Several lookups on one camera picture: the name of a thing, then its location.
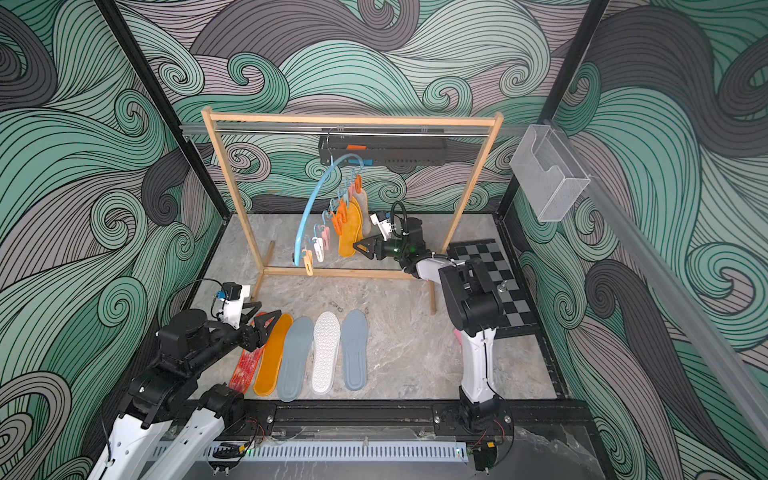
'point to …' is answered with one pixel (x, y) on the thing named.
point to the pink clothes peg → (326, 236)
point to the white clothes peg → (318, 248)
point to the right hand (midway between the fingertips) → (360, 243)
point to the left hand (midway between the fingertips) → (269, 306)
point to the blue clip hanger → (324, 172)
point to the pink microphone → (458, 334)
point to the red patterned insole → (247, 364)
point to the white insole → (326, 341)
